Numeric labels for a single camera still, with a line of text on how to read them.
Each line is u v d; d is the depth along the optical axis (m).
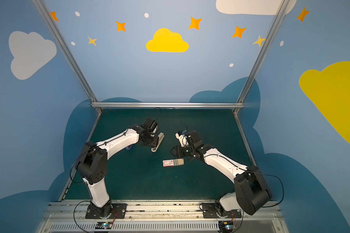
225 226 0.72
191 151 0.66
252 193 0.42
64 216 0.75
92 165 0.48
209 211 0.75
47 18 0.72
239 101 1.16
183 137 0.77
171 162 0.91
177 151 0.75
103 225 0.71
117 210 0.74
